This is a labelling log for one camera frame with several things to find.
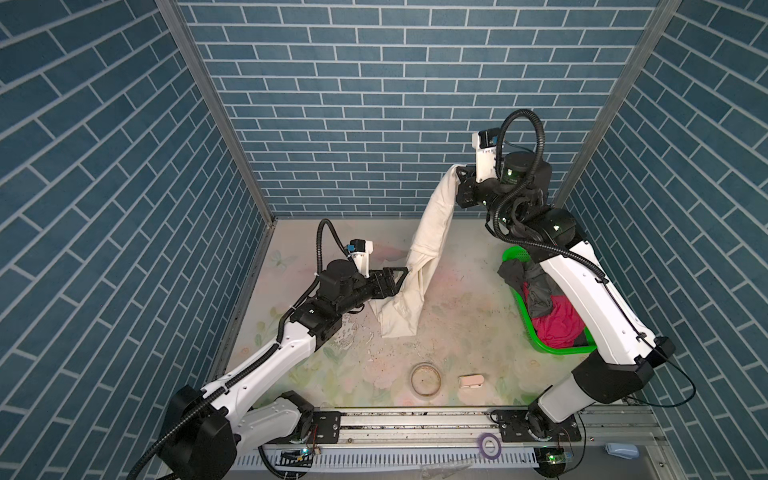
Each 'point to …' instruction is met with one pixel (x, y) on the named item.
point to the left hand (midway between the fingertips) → (399, 272)
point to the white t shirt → (398, 315)
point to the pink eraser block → (471, 380)
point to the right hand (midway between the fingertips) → (456, 163)
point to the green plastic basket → (522, 304)
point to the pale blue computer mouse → (625, 450)
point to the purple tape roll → (482, 446)
